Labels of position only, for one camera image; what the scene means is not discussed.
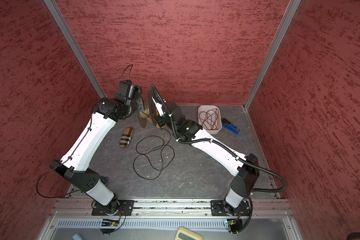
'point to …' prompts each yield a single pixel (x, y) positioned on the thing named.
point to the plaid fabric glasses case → (126, 136)
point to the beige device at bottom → (184, 233)
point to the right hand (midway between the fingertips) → (159, 110)
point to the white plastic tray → (206, 107)
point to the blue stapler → (231, 127)
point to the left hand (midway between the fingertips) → (137, 106)
